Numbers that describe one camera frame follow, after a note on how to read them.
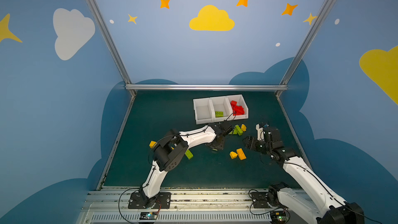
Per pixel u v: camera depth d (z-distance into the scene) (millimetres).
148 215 707
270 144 626
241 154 899
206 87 1194
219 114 1074
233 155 880
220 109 1102
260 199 750
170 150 532
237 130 986
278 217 715
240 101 1116
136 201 734
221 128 733
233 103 1116
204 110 1098
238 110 1078
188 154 882
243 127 1004
